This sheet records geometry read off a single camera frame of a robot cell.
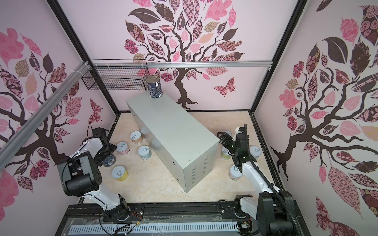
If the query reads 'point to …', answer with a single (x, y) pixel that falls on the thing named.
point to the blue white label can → (110, 161)
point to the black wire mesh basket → (118, 78)
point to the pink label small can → (122, 148)
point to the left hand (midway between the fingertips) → (107, 156)
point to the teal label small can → (144, 152)
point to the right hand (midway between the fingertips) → (223, 134)
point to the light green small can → (224, 153)
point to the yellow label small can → (120, 173)
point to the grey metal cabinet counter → (191, 151)
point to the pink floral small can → (235, 173)
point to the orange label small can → (136, 137)
